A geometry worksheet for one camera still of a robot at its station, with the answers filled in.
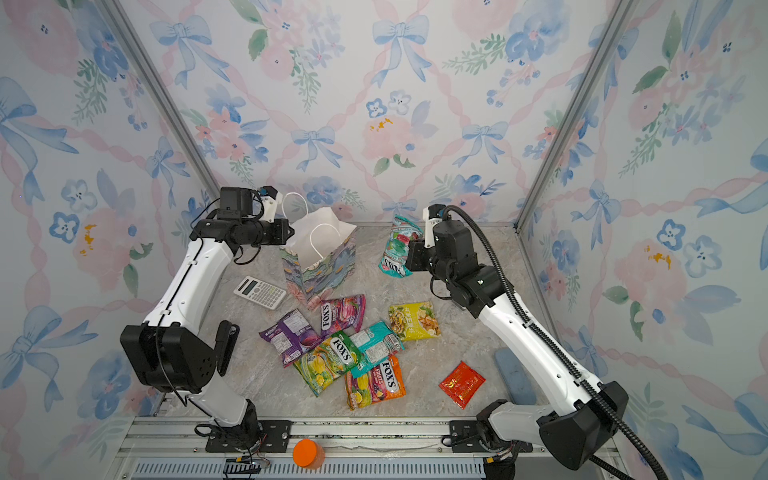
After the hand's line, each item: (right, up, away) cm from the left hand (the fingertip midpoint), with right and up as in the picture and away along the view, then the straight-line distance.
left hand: (293, 227), depth 82 cm
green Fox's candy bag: (+10, -37, +2) cm, 38 cm away
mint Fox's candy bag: (+27, -8, -6) cm, 29 cm away
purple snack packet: (-2, -32, +6) cm, 32 cm away
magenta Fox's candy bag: (+12, -25, +9) cm, 29 cm away
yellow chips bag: (+34, -28, +11) cm, 45 cm away
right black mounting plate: (+45, -52, -8) cm, 69 cm away
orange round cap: (+9, -50, -18) cm, 54 cm away
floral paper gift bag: (+8, -9, -4) cm, 13 cm away
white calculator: (-17, -20, +18) cm, 32 cm away
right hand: (+31, -4, -10) cm, 33 cm away
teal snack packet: (+22, -33, +4) cm, 40 cm away
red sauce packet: (+46, -43, -2) cm, 63 cm away
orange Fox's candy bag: (+24, -42, -2) cm, 48 cm away
